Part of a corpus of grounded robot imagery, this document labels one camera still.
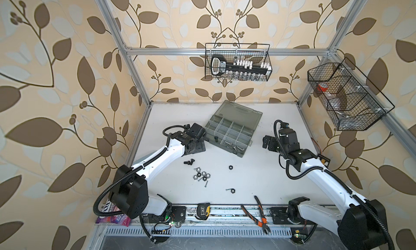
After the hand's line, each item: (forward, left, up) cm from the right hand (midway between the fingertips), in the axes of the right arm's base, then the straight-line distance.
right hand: (272, 141), depth 84 cm
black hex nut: (-8, +22, -13) cm, 27 cm away
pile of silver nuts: (-11, +37, -13) cm, 41 cm away
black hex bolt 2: (+11, +29, -12) cm, 33 cm away
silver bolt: (+3, +15, -13) cm, 20 cm away
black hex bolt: (-4, +45, -13) cm, 47 cm away
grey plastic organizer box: (+18, +20, -10) cm, 28 cm away
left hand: (-1, +40, -2) cm, 40 cm away
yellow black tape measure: (-29, +37, -11) cm, 48 cm away
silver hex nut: (-20, +22, -14) cm, 33 cm away
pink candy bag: (-31, +73, -11) cm, 80 cm away
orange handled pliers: (-35, +10, -12) cm, 38 cm away
